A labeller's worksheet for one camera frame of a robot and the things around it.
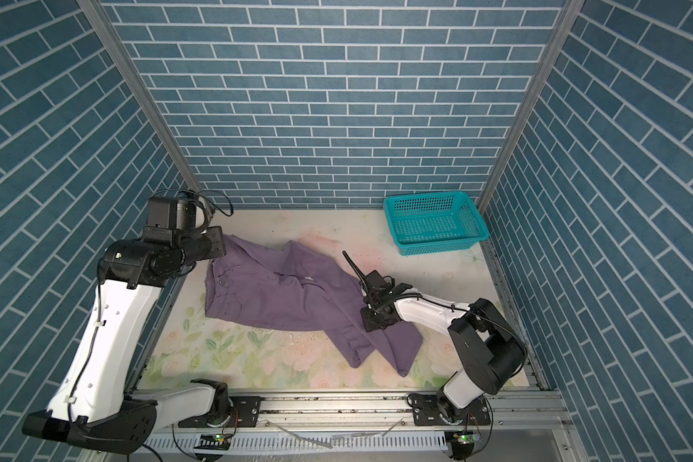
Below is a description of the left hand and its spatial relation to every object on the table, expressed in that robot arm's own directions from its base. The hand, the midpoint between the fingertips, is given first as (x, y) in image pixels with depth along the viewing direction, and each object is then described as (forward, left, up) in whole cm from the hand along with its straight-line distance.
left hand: (220, 236), depth 68 cm
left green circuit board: (-37, +4, -37) cm, 53 cm away
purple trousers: (+2, -15, -28) cm, 32 cm away
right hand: (-8, -36, -32) cm, 49 cm away
